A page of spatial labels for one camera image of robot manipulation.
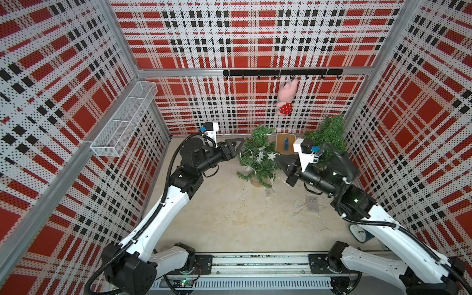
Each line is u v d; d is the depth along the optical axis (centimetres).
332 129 79
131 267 36
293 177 50
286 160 53
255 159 69
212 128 61
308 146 45
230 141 60
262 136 70
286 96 93
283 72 89
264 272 73
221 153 60
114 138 92
